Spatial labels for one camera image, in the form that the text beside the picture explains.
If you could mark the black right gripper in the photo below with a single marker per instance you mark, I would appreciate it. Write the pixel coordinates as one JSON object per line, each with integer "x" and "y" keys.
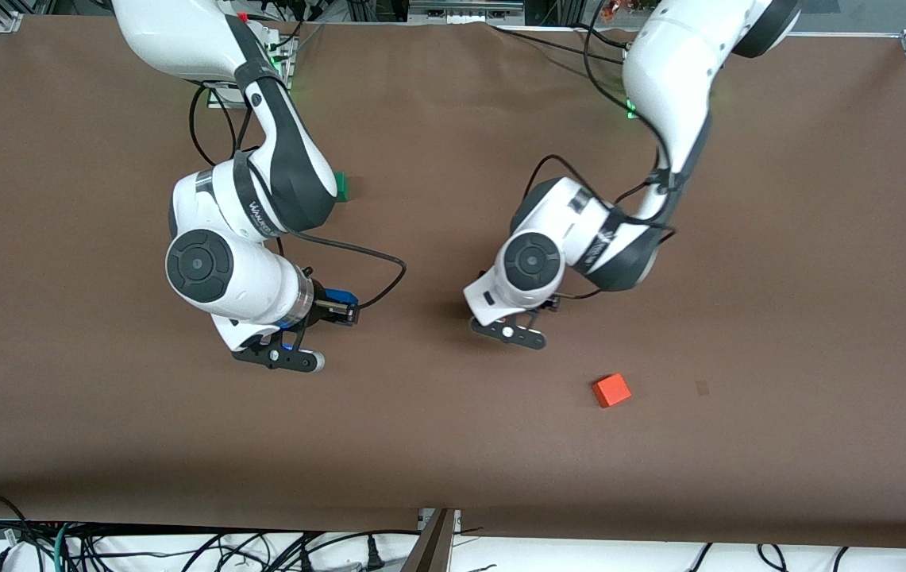
{"x": 324, "y": 307}

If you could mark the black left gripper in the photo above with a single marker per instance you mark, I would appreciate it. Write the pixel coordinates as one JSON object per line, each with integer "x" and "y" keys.
{"x": 546, "y": 303}

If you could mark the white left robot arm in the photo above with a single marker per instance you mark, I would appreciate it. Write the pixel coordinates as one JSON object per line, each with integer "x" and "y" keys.
{"x": 675, "y": 71}

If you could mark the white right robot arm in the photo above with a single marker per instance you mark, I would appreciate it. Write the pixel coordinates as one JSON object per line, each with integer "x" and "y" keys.
{"x": 214, "y": 270}

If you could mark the orange cube block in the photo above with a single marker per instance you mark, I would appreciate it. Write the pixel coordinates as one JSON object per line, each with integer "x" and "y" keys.
{"x": 611, "y": 391}

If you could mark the green cube block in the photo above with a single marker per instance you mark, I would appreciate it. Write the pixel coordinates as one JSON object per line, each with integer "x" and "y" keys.
{"x": 342, "y": 189}

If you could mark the brown table cover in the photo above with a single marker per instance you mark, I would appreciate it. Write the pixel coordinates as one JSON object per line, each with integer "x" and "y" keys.
{"x": 452, "y": 445}

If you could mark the black power plug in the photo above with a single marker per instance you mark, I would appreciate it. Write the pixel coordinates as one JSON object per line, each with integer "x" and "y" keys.
{"x": 374, "y": 556}

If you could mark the grey brown support beam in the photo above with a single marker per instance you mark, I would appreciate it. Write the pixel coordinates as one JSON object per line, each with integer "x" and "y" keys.
{"x": 433, "y": 552}

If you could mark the silver metal clamp bracket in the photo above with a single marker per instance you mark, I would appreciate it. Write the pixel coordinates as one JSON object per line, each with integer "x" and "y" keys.
{"x": 425, "y": 518}

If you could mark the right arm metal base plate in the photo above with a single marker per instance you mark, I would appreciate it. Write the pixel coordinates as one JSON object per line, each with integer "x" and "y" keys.
{"x": 286, "y": 56}

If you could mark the aluminium frame rail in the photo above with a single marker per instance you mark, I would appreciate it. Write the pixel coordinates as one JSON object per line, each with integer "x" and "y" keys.
{"x": 464, "y": 9}

